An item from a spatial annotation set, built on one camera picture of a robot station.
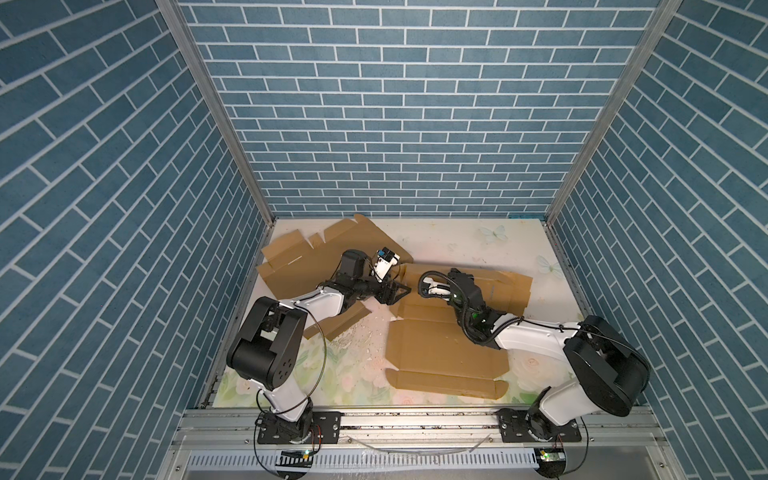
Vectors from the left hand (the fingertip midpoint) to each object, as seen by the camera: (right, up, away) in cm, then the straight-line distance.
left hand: (402, 285), depth 89 cm
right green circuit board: (+37, -41, -15) cm, 57 cm away
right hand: (+17, +7, -1) cm, 18 cm away
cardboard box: (-41, +4, +20) cm, 46 cm away
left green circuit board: (-26, -40, -16) cm, 51 cm away
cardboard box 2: (+8, -20, -1) cm, 21 cm away
